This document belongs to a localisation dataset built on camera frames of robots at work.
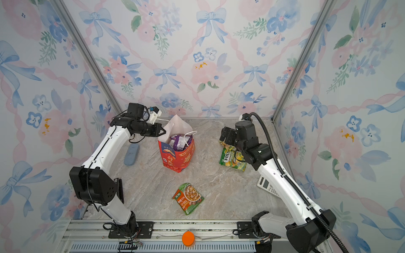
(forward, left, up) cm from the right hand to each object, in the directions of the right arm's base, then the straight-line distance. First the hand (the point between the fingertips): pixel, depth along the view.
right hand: (229, 130), depth 74 cm
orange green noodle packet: (-22, +20, -29) cm, 42 cm away
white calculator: (-14, -21, -29) cm, 38 cm away
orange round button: (-41, +18, -23) cm, 50 cm away
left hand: (+5, +32, -6) cm, 33 cm away
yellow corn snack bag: (+9, -2, -26) cm, 28 cm away
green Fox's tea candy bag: (+2, -4, -28) cm, 28 cm away
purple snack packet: (+1, +26, -12) cm, 28 cm away
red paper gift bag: (-6, +27, -18) cm, 33 cm away
